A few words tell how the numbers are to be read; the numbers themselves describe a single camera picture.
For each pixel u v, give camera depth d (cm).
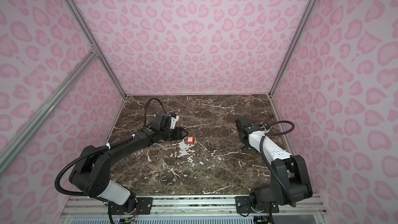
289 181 42
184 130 83
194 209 73
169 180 81
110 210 68
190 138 95
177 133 77
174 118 82
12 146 52
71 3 75
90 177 44
